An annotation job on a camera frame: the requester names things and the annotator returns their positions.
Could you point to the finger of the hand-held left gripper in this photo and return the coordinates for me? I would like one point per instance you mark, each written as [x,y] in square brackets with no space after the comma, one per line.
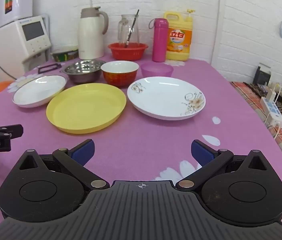
[11,130]

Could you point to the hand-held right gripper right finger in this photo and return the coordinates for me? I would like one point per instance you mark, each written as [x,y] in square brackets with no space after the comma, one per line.
[202,152]

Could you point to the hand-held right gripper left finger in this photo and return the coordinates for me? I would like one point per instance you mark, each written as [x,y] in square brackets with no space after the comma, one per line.
[83,152]

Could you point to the yellow plastic plate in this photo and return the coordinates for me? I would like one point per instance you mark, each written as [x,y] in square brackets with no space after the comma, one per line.
[86,107]

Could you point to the white gold-rimmed plate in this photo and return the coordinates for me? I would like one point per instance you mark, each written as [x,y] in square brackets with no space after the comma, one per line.
[38,91]

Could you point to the white floral plate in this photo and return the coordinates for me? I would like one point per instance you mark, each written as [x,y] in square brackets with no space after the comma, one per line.
[163,96]

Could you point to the stainless steel bowl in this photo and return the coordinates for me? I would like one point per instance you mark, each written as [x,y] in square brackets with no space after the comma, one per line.
[83,72]

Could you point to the red and white ceramic bowl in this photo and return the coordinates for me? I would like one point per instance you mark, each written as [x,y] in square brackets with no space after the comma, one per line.
[119,76]

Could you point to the purple plastic bowl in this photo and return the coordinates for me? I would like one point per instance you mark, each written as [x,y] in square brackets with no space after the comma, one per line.
[157,70]

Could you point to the purple floral tablecloth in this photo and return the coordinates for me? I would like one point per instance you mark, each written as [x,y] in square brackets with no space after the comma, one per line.
[143,135]

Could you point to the patterned bed cloth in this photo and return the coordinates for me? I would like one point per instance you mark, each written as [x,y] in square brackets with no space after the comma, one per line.
[251,95]

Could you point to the white countertop appliance with screen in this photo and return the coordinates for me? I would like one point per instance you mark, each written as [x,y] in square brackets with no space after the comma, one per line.
[11,45]

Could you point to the white power strip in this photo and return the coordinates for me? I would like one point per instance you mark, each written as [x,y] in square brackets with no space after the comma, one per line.
[272,112]

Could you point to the white charger plug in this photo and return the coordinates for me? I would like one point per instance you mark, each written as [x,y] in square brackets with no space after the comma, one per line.
[272,93]

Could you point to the dark patterned bowl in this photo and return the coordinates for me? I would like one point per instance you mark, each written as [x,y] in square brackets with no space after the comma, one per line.
[64,55]

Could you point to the black box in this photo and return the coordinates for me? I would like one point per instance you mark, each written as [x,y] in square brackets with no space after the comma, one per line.
[262,76]

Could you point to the red plastic basket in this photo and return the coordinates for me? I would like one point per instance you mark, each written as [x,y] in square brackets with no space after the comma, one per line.
[127,53]

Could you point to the yellow detergent bottle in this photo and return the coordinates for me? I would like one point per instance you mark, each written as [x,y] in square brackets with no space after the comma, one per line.
[179,42]

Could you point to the white thermos jug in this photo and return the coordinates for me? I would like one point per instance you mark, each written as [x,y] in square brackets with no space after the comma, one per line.
[89,37]

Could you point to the pink insulated bottle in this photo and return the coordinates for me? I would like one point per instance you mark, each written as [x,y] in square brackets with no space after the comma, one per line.
[159,41]

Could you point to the clear glass pitcher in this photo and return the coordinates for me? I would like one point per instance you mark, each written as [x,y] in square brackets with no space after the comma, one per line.
[122,32]

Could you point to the glass jar with stick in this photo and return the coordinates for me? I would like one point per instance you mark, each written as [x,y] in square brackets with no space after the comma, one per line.
[132,27]

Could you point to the black rectangular frame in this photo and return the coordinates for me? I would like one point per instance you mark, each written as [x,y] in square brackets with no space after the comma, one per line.
[42,68]

